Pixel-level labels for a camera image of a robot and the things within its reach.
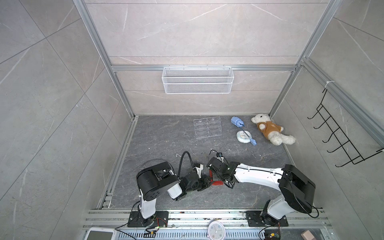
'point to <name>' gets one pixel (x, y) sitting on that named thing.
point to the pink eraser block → (307, 235)
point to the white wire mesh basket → (198, 80)
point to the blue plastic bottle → (236, 120)
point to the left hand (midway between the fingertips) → (216, 178)
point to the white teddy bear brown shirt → (272, 131)
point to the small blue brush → (253, 141)
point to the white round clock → (216, 230)
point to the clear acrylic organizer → (207, 127)
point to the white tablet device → (94, 233)
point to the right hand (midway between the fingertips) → (216, 172)
